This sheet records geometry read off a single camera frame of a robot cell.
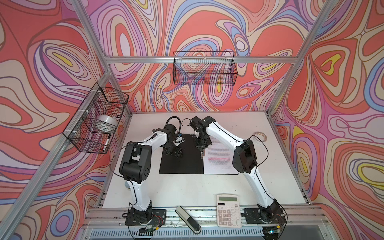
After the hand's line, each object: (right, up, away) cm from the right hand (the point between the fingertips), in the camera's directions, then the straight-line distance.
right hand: (202, 151), depth 92 cm
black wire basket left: (-58, +13, -22) cm, 63 cm away
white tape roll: (+43, +9, +13) cm, 46 cm away
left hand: (-14, -2, +3) cm, 15 cm away
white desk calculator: (+12, -27, -18) cm, 35 cm away
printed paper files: (+11, -5, +3) cm, 12 cm away
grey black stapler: (-8, -29, -23) cm, 38 cm away
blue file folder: (-7, -7, -1) cm, 10 cm away
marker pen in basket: (-48, +8, -19) cm, 53 cm away
